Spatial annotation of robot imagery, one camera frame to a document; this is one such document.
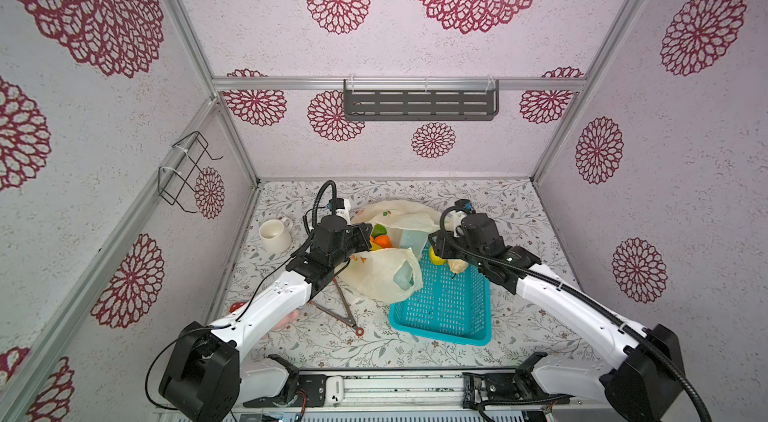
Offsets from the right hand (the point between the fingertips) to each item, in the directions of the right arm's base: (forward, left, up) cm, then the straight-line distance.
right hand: (437, 232), depth 79 cm
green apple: (+12, +17, -16) cm, 26 cm away
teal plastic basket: (-12, -6, -21) cm, 25 cm away
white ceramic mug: (+9, +51, -16) cm, 55 cm away
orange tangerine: (+7, +15, -14) cm, 22 cm away
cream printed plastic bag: (-11, +12, -2) cm, 17 cm away
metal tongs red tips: (-18, +24, -19) cm, 35 cm away
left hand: (+1, +17, -1) cm, 18 cm away
